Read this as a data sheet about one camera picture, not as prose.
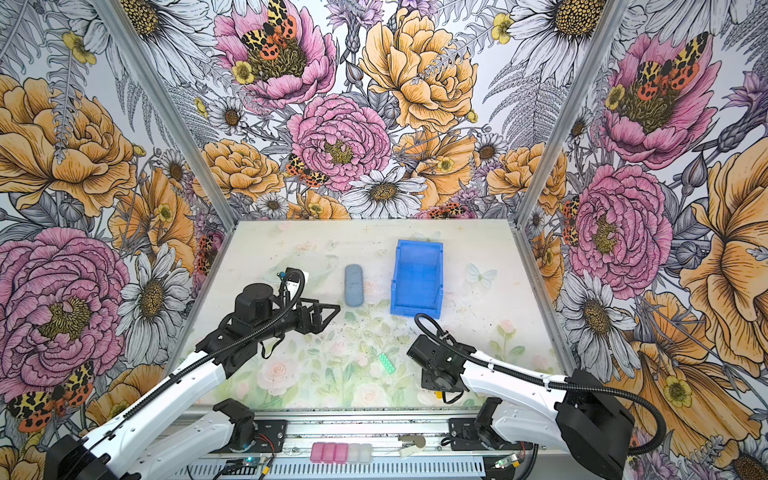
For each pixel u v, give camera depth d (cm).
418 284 103
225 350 51
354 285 99
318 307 67
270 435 74
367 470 112
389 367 85
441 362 65
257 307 59
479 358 56
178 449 53
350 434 76
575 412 41
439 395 80
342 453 72
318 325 67
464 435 74
